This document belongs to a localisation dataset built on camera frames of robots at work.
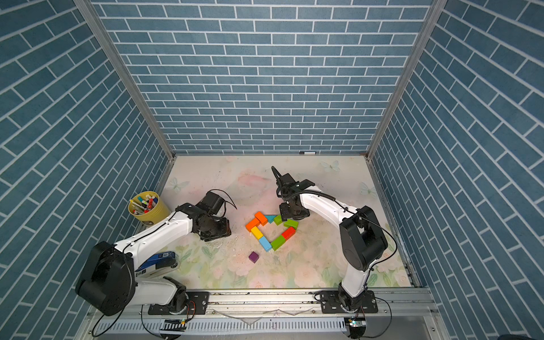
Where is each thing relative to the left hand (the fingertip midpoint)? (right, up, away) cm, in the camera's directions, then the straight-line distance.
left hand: (231, 234), depth 85 cm
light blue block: (+13, -4, +2) cm, 14 cm away
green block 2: (+19, +4, +8) cm, 21 cm away
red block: (+23, -1, +5) cm, 24 cm away
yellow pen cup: (-36, +10, +4) cm, 38 cm away
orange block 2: (+7, +2, +8) cm, 11 cm away
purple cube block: (+9, -8, -2) cm, 13 cm away
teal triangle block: (+15, +5, +9) cm, 18 cm away
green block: (+24, +3, +7) cm, 26 cm away
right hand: (+25, +6, +5) cm, 26 cm away
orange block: (+11, +5, +9) cm, 15 cm away
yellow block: (+10, -1, +5) cm, 11 cm away
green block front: (+19, -4, +3) cm, 19 cm away
